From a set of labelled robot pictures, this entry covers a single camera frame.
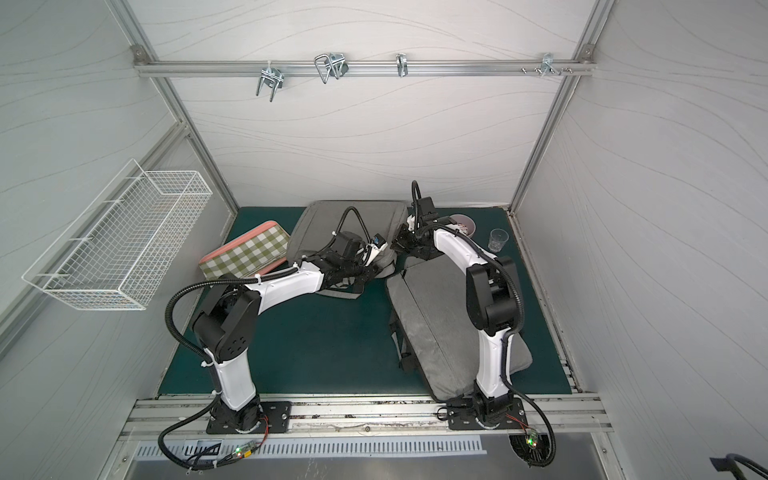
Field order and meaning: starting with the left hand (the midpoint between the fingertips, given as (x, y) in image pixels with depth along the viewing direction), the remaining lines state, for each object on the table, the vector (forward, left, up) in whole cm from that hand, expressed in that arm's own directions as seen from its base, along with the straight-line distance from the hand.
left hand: (378, 263), depth 92 cm
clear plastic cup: (+17, -43, -6) cm, 46 cm away
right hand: (+6, -3, +3) cm, 7 cm away
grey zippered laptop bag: (+20, +23, -2) cm, 31 cm away
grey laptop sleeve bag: (-10, -16, -4) cm, 19 cm away
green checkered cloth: (+8, +47, -9) cm, 48 cm away
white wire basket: (-14, +59, +22) cm, 65 cm away
